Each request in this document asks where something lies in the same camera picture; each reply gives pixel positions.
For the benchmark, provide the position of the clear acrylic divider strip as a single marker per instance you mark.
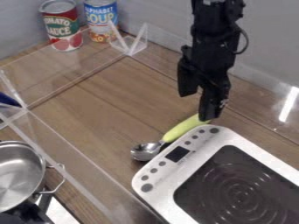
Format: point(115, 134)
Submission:
point(98, 187)

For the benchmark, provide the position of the tomato sauce can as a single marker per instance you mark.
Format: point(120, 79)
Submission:
point(60, 18)

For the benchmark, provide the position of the green handled metal spoon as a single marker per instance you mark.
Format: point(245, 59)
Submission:
point(146, 151)

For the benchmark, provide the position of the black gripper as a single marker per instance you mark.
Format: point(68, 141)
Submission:
point(201, 72)

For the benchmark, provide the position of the blue object at left edge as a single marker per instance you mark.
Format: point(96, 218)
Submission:
point(8, 100)

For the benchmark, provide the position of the white and black stove top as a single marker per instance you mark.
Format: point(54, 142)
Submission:
point(214, 178)

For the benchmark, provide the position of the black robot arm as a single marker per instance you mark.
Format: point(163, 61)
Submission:
point(219, 40)

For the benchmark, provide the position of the alphabet soup can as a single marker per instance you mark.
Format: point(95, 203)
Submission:
point(100, 12)

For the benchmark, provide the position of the clear acrylic corner bracket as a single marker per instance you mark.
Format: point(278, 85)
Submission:
point(130, 45)

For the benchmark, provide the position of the stainless steel pot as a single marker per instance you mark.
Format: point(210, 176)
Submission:
point(23, 169)

